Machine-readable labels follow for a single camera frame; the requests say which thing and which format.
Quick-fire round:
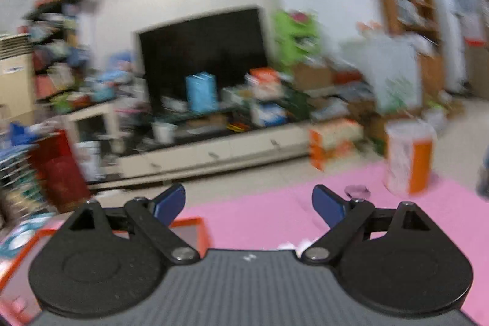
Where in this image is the red gift bag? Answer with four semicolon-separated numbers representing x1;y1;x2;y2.
28;130;91;213

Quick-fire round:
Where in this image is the orange cardboard box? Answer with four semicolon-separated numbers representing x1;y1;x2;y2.
0;217;211;326

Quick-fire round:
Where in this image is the white tv cabinet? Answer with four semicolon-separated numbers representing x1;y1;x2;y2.
89;123;309;191

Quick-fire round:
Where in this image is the orange white paper pack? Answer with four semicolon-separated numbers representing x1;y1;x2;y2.
384;119;437;197

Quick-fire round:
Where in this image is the pink floral tablecloth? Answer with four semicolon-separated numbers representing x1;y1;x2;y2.
0;160;489;326

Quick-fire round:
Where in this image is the white glass side cabinet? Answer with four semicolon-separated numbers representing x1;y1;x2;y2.
61;100;120;155

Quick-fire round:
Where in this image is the orange white carton box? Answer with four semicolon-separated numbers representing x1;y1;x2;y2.
308;118;364;171

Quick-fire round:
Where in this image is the blue paper bag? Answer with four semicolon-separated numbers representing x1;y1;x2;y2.
186;72;219;112

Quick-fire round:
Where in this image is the black bookshelf left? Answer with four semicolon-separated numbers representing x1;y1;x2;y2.
24;0;90;104

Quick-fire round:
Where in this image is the beige air conditioner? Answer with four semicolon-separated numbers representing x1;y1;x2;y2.
0;34;36;125

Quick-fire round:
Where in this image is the green plastic rack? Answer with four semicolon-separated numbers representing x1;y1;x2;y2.
274;10;320;71

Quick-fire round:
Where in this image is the black television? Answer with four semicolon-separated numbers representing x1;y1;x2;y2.
137;7;269;113

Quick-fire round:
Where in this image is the wooden bookshelf right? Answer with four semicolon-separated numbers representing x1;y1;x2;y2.
381;0;445;97

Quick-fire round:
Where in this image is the white wire cart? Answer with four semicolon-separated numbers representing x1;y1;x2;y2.
1;145;50;223

